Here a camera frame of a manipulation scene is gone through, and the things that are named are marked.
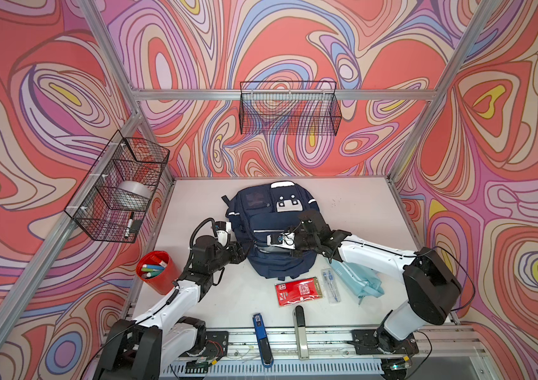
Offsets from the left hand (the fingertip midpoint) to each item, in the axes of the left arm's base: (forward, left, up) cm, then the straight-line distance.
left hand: (249, 244), depth 83 cm
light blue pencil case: (-10, -41, -9) cm, 43 cm away
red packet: (-12, -19, -12) cm, 26 cm away
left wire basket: (+6, +42, +17) cm, 46 cm away
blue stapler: (-29, -6, -10) cm, 31 cm away
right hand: (0, -10, -1) cm, 10 cm away
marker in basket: (-1, +36, +13) cm, 39 cm away
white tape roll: (+9, +35, +20) cm, 41 cm away
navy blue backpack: (+17, -1, -3) cm, 17 cm away
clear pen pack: (-11, -30, -11) cm, 33 cm away
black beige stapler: (-26, -17, -9) cm, 33 cm away
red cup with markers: (-8, +31, -4) cm, 33 cm away
